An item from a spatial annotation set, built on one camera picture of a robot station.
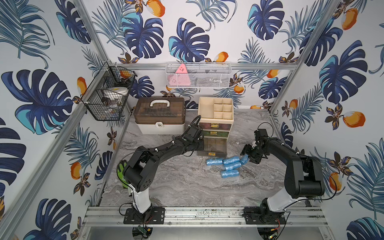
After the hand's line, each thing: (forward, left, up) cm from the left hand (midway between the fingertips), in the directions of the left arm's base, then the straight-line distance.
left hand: (202, 142), depth 91 cm
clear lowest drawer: (+3, -8, -9) cm, 13 cm away
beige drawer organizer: (+11, -7, +14) cm, 19 cm away
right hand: (-4, -27, -6) cm, 28 cm away
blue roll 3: (-16, -18, -7) cm, 25 cm away
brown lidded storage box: (+9, +26, +12) cm, 30 cm away
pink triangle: (+28, +16, +25) cm, 41 cm away
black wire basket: (+18, +61, +15) cm, 66 cm away
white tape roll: (+11, +48, +26) cm, 56 cm away
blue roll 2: (-11, -19, -6) cm, 23 cm away
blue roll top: (-7, -18, -6) cm, 20 cm away
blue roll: (-9, -8, -7) cm, 13 cm away
